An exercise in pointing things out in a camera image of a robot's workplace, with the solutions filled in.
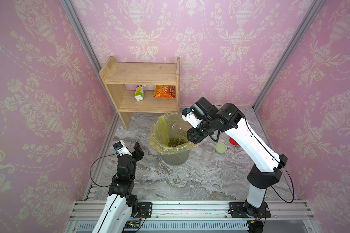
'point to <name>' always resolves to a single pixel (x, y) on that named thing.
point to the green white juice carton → (139, 92)
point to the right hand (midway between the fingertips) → (193, 134)
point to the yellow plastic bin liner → (167, 125)
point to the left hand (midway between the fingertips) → (135, 145)
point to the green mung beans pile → (175, 141)
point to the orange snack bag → (165, 91)
